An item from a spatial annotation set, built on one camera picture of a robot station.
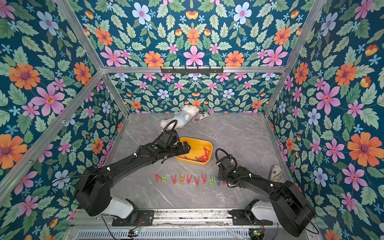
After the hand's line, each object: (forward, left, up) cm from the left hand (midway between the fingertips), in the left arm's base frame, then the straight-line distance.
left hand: (187, 148), depth 85 cm
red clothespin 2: (-13, +9, -13) cm, 21 cm away
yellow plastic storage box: (+5, -8, -15) cm, 18 cm away
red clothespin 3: (-14, +1, -13) cm, 19 cm away
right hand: (-12, -20, -13) cm, 26 cm away
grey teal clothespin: (-16, -16, -12) cm, 26 cm away
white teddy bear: (+28, +1, -1) cm, 28 cm away
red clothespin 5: (-14, -8, -13) cm, 21 cm away
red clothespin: (-10, +19, -13) cm, 25 cm away
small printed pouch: (+35, -9, -10) cm, 37 cm away
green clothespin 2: (-15, -13, -13) cm, 23 cm away
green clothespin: (-12, +15, -13) cm, 23 cm away
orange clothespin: (-13, +4, -12) cm, 18 cm away
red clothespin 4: (-15, -4, -13) cm, 20 cm away
